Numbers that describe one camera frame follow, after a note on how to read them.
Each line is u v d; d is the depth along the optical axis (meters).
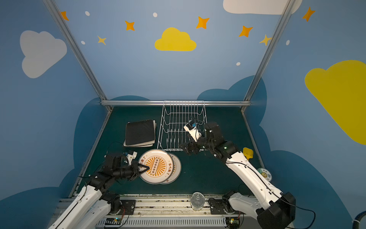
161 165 0.79
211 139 0.56
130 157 0.74
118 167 0.64
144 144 0.96
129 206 0.74
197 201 0.72
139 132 1.02
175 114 1.15
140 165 0.73
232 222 0.73
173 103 1.15
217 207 0.74
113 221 0.73
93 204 0.52
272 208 0.38
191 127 0.62
